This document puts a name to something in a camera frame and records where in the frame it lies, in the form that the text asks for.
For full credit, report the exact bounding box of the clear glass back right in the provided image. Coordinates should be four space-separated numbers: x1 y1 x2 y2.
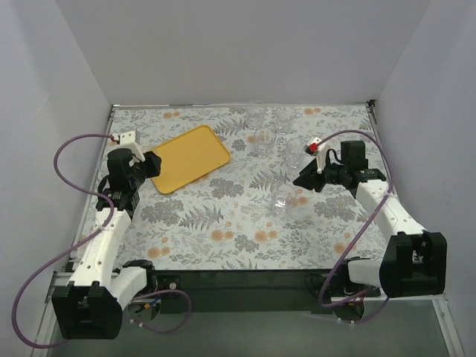
274 106 297 134

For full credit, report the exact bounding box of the yellow plastic tray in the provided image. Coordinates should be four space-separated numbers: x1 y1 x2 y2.
152 125 231 194

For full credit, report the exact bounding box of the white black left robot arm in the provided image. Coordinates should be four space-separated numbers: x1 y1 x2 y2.
51 148 161 340

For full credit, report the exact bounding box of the clear glass back left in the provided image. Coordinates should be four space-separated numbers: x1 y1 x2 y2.
245 101 267 129

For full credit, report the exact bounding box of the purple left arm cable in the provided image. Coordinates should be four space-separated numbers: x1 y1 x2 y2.
11 132 193 349

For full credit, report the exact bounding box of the clear glass middle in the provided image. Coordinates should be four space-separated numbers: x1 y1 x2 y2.
254 127 276 157

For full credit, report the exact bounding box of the floral patterned table mat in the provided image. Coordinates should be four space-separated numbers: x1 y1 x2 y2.
73 105 417 271

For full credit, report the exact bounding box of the clear glass near right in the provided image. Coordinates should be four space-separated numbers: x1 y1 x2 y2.
286 138 307 170

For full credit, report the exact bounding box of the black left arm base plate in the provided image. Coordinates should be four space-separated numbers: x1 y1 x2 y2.
127 275 181 322

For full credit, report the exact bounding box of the clear drinking glass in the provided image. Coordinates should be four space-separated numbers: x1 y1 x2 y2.
271 184 297 215

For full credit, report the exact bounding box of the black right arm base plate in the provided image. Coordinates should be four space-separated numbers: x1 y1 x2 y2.
304 274 381 321

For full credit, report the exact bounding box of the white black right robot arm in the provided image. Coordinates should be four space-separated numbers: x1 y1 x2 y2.
293 138 447 298

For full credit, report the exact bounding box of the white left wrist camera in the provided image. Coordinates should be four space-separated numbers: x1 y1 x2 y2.
113 130 145 162

